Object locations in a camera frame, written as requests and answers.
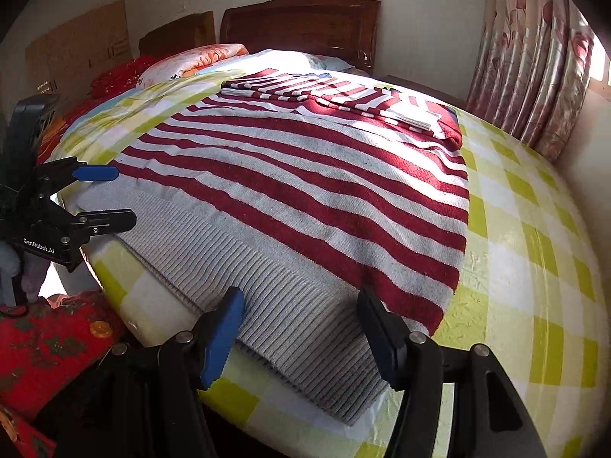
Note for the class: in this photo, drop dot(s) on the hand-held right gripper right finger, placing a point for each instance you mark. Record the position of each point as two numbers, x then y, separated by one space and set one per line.
382 343

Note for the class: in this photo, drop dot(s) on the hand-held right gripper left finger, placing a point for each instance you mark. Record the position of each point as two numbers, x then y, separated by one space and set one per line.
219 338

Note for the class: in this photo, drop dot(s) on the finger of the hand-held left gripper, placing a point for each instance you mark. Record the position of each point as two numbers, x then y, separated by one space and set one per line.
110 222
98 173

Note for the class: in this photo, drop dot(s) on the red white striped knit sweater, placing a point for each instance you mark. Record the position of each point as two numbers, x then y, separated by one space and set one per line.
296 200

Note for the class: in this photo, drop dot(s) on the person's left hand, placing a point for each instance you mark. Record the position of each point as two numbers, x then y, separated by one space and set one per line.
31 276

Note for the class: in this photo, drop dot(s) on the small orange round object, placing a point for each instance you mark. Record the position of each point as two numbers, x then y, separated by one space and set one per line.
101 329

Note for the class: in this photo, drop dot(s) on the red floral bedspread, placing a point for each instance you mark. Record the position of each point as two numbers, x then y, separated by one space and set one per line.
47 348

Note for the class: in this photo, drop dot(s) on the wooden wardrobe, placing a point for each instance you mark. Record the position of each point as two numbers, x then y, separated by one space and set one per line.
81 47

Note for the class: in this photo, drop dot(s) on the pink floral pillow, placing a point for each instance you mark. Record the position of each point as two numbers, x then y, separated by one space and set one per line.
191 59

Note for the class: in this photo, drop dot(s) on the small wooden headboard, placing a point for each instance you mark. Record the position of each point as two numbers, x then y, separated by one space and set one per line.
176 33

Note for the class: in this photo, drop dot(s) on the light blue white pillow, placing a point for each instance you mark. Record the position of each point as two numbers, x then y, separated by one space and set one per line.
305 59

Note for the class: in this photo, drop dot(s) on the large wooden headboard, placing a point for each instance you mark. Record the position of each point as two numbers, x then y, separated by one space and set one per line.
305 24

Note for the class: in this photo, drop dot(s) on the wooden nightstand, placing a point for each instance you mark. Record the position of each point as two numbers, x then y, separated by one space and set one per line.
420 88

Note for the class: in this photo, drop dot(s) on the pink floral curtain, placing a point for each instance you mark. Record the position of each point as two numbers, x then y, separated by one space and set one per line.
530 57

